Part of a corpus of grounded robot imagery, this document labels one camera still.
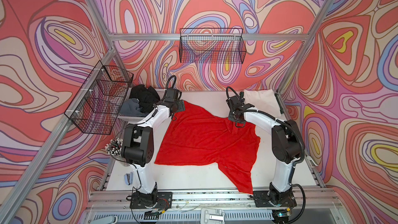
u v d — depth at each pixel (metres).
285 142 0.51
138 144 0.50
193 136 0.96
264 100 1.10
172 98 0.74
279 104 1.13
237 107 0.71
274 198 0.65
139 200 0.68
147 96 1.04
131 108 0.98
